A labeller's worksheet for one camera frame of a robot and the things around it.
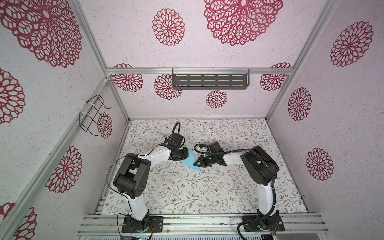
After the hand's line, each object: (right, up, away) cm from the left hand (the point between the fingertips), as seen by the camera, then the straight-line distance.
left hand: (186, 157), depth 95 cm
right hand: (+5, -4, 0) cm, 6 cm away
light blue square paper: (+2, -3, +1) cm, 4 cm away
